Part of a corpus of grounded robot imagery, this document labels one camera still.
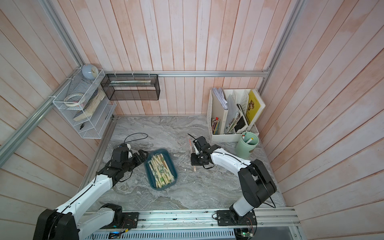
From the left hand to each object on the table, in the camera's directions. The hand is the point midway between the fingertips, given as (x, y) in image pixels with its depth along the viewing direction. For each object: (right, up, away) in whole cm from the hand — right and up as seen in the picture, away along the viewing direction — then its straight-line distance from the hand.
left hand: (144, 158), depth 86 cm
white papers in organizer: (+46, +39, +5) cm, 60 cm away
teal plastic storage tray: (+9, -7, +2) cm, 12 cm away
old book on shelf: (-27, +29, -6) cm, 41 cm away
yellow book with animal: (+70, +32, +8) cm, 77 cm away
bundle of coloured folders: (+43, +20, +7) cm, 48 cm away
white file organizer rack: (+55, +28, +10) cm, 62 cm away
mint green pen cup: (+60, +6, +1) cm, 61 cm away
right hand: (+29, -2, +4) cm, 29 cm away
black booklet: (+62, +21, +13) cm, 67 cm away
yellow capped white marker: (+65, +10, +7) cm, 66 cm away
